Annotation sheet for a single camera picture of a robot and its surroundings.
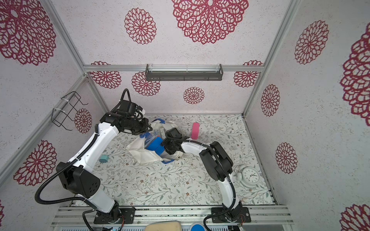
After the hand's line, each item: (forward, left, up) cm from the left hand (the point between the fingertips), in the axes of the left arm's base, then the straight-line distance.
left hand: (152, 129), depth 79 cm
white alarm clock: (-19, -55, -21) cm, 62 cm away
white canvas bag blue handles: (-6, +9, -16) cm, 19 cm away
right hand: (+2, -1, -18) cm, 18 cm away
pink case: (+18, -26, -25) cm, 40 cm away
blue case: (+1, +1, -18) cm, 18 cm away
